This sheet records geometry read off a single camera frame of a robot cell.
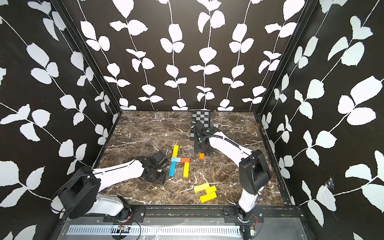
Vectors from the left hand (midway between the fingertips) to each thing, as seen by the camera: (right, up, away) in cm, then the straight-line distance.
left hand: (162, 178), depth 86 cm
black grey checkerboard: (+25, +38, +29) cm, 54 cm away
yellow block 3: (+26, -8, -6) cm, 28 cm away
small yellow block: (+27, -5, -4) cm, 27 cm away
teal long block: (+5, +4, +3) cm, 7 cm away
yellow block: (+14, +3, +4) cm, 15 cm away
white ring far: (+35, +31, +28) cm, 54 cm away
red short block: (+11, +9, +8) cm, 16 cm away
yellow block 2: (+23, -4, -3) cm, 23 cm away
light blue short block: (+8, +9, +8) cm, 14 cm away
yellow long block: (+5, +14, +14) cm, 21 cm away
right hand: (+21, +17, +2) cm, 27 cm away
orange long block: (+23, +11, +10) cm, 27 cm away
